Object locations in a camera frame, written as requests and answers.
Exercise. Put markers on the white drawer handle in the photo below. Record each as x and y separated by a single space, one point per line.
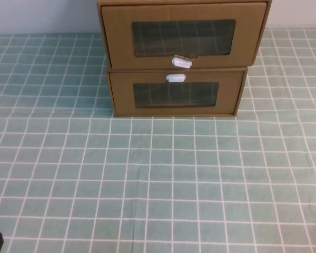
180 62
175 78

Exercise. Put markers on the brown cardboard drawer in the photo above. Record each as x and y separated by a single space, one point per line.
163 38

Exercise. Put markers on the cyan checkered tablecloth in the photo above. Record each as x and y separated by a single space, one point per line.
73 178

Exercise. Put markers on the lower brown cardboard shoebox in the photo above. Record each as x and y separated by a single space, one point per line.
205 92

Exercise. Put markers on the upper cardboard box shell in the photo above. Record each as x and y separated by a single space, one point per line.
117 17

